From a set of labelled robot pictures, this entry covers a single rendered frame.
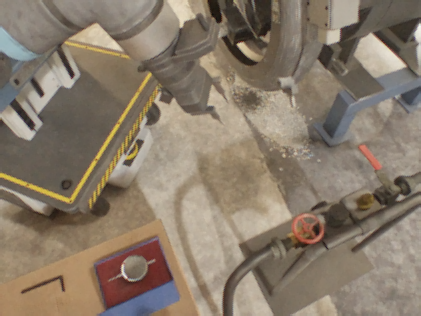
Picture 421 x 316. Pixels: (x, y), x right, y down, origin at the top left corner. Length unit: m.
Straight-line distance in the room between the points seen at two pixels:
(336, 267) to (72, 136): 1.07
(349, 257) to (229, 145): 0.67
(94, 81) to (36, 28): 0.92
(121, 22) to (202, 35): 0.11
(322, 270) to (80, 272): 0.85
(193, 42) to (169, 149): 1.05
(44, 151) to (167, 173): 0.50
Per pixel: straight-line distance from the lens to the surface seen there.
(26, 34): 0.47
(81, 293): 0.82
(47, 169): 1.18
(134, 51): 0.46
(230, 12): 1.13
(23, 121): 1.24
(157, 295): 0.65
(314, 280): 1.28
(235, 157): 1.43
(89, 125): 1.22
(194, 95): 0.53
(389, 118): 1.77
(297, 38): 0.96
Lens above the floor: 1.22
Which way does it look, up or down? 59 degrees down
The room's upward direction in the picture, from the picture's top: 2 degrees counter-clockwise
